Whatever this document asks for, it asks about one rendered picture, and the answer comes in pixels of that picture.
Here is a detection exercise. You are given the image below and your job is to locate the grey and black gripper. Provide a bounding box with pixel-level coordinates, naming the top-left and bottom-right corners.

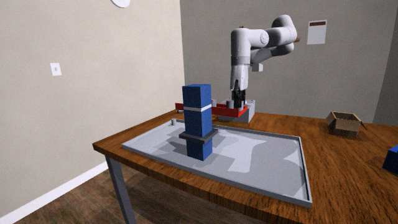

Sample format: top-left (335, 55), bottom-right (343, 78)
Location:
top-left (230, 64), bottom-right (248, 108)

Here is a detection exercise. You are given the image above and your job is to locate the blue open bin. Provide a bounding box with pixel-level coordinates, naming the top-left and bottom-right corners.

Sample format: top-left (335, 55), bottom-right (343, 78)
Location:
top-left (382, 145), bottom-right (398, 174)

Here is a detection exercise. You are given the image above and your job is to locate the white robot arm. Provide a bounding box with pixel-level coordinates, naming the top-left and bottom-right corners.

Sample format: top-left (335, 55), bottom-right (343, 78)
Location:
top-left (231, 15), bottom-right (297, 72)

